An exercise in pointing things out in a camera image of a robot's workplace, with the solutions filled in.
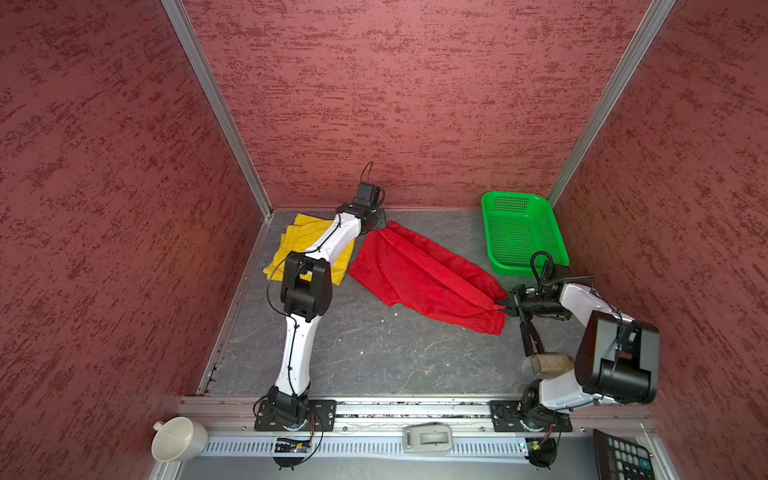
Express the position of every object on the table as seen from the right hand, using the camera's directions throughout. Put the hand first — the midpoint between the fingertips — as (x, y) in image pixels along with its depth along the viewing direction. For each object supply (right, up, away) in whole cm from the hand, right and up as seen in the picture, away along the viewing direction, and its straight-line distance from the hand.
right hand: (490, 305), depth 85 cm
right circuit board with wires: (+8, -32, -15) cm, 36 cm away
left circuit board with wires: (-54, -32, -13) cm, 64 cm away
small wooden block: (+13, -15, -6) cm, 21 cm away
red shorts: (-25, +10, +15) cm, 30 cm away
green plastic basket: (+21, +23, +26) cm, 41 cm away
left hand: (-34, +25, +16) cm, 45 cm away
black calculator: (+24, -32, -18) cm, 44 cm away
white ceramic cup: (-78, -27, -19) cm, 84 cm away
